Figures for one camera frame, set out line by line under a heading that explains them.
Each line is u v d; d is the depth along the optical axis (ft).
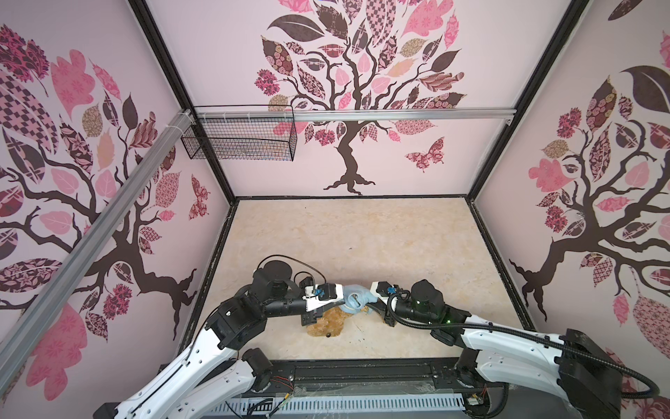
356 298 2.23
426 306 1.93
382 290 2.04
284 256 1.40
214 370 1.49
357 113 3.06
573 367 1.36
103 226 1.83
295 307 1.77
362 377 2.44
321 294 1.61
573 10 2.27
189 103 2.85
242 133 3.11
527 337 1.58
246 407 2.29
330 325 2.29
